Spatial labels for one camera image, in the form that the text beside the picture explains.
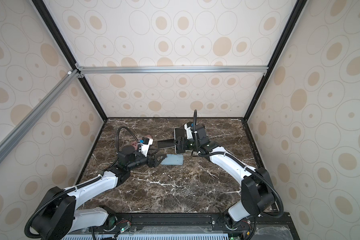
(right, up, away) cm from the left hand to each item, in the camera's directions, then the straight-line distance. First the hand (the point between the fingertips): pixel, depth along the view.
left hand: (165, 153), depth 78 cm
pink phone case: (-25, +2, +26) cm, 36 cm away
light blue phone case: (+3, -7, +17) cm, 19 cm away
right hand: (+7, +6, +6) cm, 11 cm away
